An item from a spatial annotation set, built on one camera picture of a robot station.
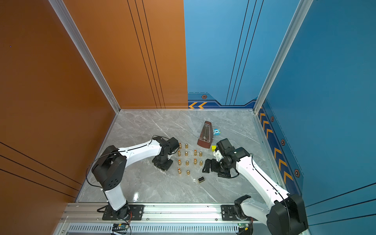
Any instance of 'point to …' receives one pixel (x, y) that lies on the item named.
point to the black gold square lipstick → (201, 179)
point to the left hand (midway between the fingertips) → (165, 166)
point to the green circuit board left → (120, 226)
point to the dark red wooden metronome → (206, 136)
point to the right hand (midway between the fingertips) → (209, 172)
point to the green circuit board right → (245, 226)
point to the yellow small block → (213, 148)
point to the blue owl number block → (216, 131)
